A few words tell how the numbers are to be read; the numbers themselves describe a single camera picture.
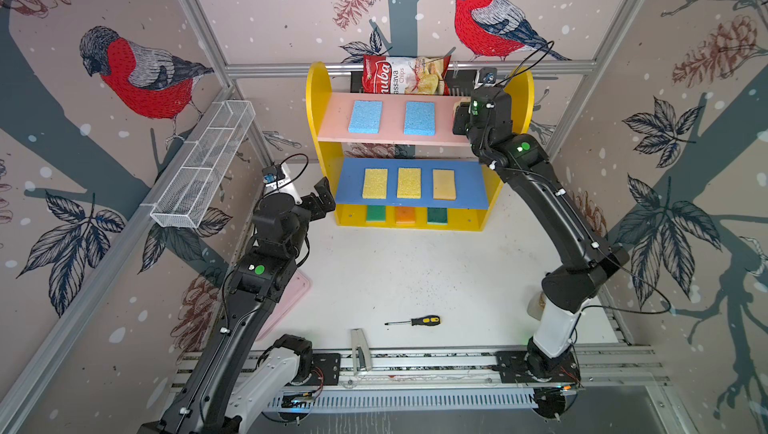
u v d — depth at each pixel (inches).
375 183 37.2
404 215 40.1
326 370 28.7
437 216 39.3
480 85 22.4
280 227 18.7
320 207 24.0
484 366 29.4
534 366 26.4
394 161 49.8
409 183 37.1
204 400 14.8
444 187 36.4
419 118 29.0
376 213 40.8
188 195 28.1
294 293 33.4
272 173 21.7
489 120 19.7
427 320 31.3
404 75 34.3
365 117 29.3
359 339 30.6
